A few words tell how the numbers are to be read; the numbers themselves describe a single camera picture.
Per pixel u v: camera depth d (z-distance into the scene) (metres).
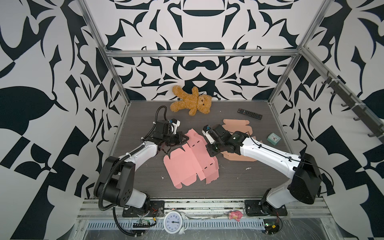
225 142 0.60
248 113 1.11
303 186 0.41
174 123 0.81
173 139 0.76
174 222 0.69
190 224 0.71
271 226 0.71
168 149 0.78
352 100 0.60
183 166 0.87
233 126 1.10
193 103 1.11
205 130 0.74
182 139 0.80
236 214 0.70
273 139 0.98
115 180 0.44
